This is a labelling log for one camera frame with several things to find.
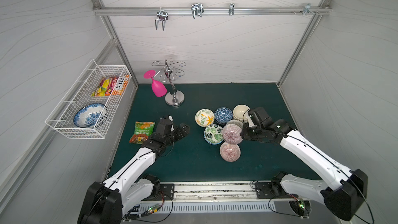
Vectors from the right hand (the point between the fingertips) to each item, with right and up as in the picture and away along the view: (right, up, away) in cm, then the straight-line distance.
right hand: (240, 133), depth 78 cm
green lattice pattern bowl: (+1, +3, +15) cm, 16 cm away
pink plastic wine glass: (-48, +24, +18) cm, 56 cm away
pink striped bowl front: (-4, -12, +7) cm, 15 cm away
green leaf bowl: (-12, -8, +10) cm, 18 cm away
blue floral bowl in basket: (-66, +11, -14) cm, 69 cm away
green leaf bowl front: (-13, -4, +13) cm, 19 cm away
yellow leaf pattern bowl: (-18, +5, +21) cm, 28 cm away
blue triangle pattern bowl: (-6, +7, +21) cm, 23 cm away
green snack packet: (-55, -1, +13) cm, 57 cm away
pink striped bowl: (-4, -1, +2) cm, 5 cm away
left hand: (-29, 0, +5) cm, 29 cm away
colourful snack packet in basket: (-63, +24, -5) cm, 67 cm away
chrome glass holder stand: (-41, +18, +33) cm, 55 cm away
